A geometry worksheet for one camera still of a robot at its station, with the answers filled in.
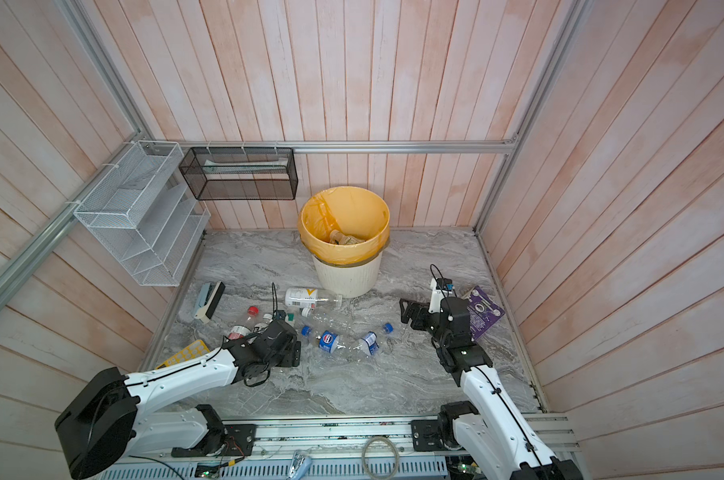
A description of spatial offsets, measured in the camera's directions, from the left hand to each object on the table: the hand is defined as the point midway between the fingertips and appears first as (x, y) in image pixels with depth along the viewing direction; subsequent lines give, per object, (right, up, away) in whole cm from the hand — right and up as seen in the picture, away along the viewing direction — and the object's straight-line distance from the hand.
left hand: (287, 354), depth 86 cm
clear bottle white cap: (+13, +9, +4) cm, 17 cm away
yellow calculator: (-29, +1, +2) cm, 29 cm away
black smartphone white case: (-29, +15, +11) cm, 34 cm away
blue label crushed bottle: (+12, +4, 0) cm, 13 cm away
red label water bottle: (-15, +7, +1) cm, 16 cm away
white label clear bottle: (+6, +16, +7) cm, 18 cm away
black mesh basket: (-21, +59, +18) cm, 65 cm away
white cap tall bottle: (-9, +8, +2) cm, 12 cm away
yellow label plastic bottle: (+14, +35, +15) cm, 40 cm away
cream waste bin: (+18, +21, +6) cm, 28 cm away
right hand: (+37, +16, -3) cm, 40 cm away
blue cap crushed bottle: (+25, +4, -1) cm, 25 cm away
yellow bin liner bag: (+18, +44, +10) cm, 49 cm away
